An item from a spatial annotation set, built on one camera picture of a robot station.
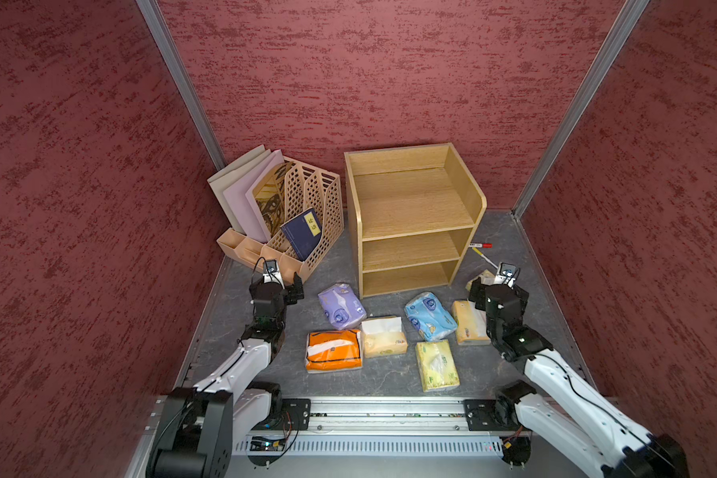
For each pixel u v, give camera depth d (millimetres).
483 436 718
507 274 672
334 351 779
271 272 720
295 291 810
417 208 785
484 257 1065
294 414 730
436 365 767
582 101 875
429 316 868
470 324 848
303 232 969
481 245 1097
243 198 852
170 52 775
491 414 722
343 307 870
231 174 897
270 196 948
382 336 831
